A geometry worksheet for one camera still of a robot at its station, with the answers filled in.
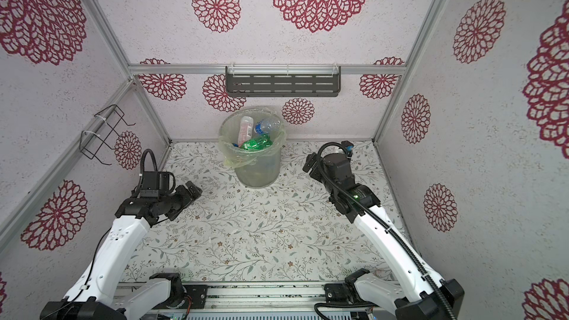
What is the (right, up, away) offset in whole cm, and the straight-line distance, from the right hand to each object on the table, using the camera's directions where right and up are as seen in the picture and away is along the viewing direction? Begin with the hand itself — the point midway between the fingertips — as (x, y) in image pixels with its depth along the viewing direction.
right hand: (316, 159), depth 73 cm
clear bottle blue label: (-18, +15, +24) cm, 34 cm away
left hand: (-43, -14, +7) cm, 46 cm away
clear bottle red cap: (-26, +11, +17) cm, 33 cm away
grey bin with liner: (-23, -4, +17) cm, 29 cm away
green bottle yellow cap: (-20, +6, +8) cm, 22 cm away
